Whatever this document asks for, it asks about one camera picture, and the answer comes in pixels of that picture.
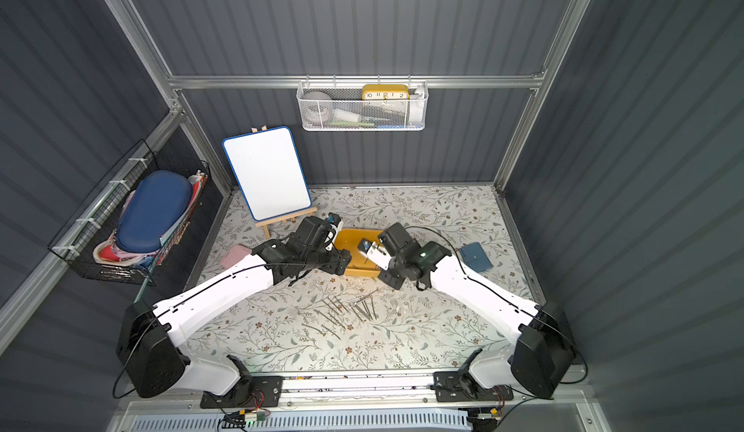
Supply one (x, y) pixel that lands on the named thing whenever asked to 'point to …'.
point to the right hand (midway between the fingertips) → (394, 261)
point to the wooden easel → (268, 222)
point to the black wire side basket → (88, 241)
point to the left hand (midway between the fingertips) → (340, 254)
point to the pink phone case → (233, 255)
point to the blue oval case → (154, 208)
